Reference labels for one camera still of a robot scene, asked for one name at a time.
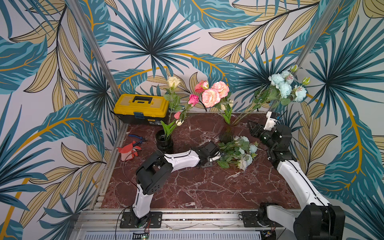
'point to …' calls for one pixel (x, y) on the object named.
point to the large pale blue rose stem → (243, 161)
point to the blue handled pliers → (142, 139)
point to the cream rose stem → (174, 99)
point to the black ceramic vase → (165, 146)
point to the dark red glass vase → (228, 132)
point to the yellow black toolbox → (148, 109)
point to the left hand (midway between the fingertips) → (205, 157)
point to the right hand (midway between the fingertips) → (250, 121)
